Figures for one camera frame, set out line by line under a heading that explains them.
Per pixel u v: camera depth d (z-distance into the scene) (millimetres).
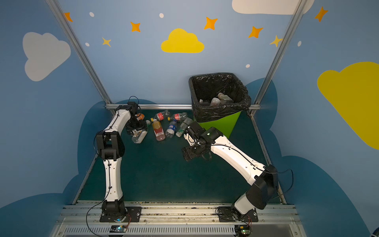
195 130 593
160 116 1141
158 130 1034
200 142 530
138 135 1013
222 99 907
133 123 908
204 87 975
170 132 1066
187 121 1136
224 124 802
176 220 734
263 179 415
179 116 1139
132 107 807
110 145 625
